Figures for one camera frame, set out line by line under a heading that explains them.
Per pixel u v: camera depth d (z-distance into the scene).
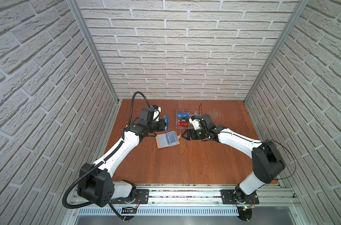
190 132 0.77
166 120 0.82
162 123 0.70
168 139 0.94
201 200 0.73
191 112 1.02
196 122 0.81
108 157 0.44
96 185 0.40
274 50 0.87
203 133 0.68
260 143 0.49
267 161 0.46
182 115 1.00
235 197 0.67
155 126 0.69
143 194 0.74
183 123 1.01
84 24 0.76
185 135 0.79
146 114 0.60
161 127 0.70
